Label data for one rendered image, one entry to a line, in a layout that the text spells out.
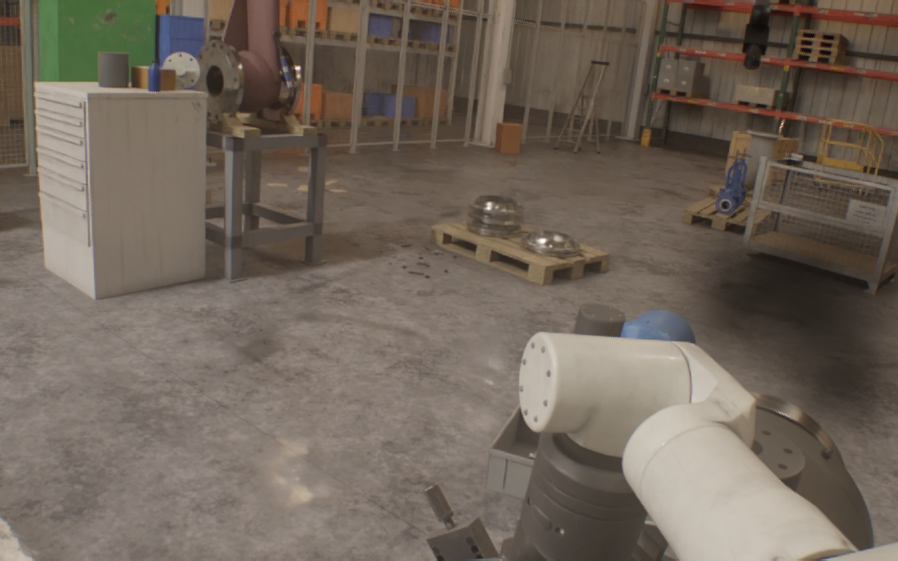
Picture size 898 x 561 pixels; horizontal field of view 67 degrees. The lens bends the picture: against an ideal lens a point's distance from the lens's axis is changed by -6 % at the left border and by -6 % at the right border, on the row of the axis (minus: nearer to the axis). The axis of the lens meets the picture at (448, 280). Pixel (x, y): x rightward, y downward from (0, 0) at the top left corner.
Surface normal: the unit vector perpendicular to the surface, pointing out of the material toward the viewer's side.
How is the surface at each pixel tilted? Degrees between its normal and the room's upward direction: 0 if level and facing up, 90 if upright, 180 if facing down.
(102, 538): 0
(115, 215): 90
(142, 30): 90
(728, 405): 4
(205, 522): 0
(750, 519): 33
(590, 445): 93
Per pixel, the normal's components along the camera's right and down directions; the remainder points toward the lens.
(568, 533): -0.47, 0.23
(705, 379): -0.97, -0.09
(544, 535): -0.72, 0.12
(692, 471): -0.59, -0.70
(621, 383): 0.25, -0.15
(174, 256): 0.77, 0.26
